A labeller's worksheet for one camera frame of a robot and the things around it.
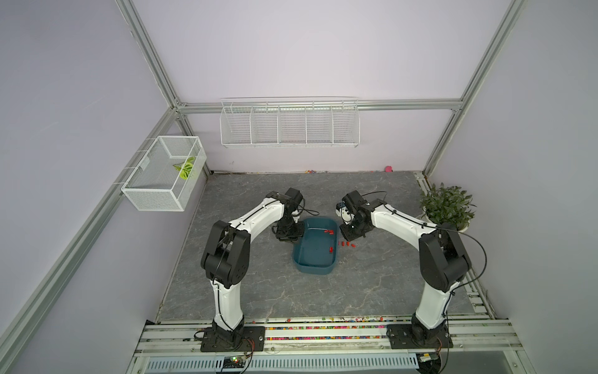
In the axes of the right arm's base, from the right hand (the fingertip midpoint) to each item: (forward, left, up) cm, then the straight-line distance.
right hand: (347, 233), depth 93 cm
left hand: (-5, +19, +2) cm, 20 cm away
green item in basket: (+12, +59, +26) cm, 66 cm away
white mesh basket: (+12, +67, +22) cm, 71 cm away
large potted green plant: (+2, -35, +15) cm, 38 cm away
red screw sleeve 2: (-3, -3, -6) cm, 7 cm away
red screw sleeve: (-2, -1, -5) cm, 6 cm away
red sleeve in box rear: (+2, +6, -3) cm, 7 cm away
